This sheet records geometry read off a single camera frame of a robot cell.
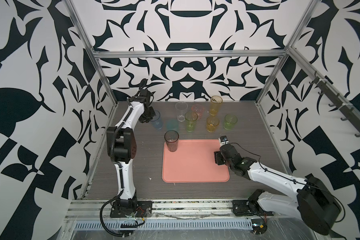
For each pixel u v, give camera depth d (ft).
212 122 3.42
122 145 1.78
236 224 2.34
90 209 2.48
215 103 3.55
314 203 1.35
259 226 2.34
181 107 3.25
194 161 2.79
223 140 2.53
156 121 3.03
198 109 3.66
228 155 2.17
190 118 2.94
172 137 2.77
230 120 3.30
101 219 2.21
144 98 2.33
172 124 3.36
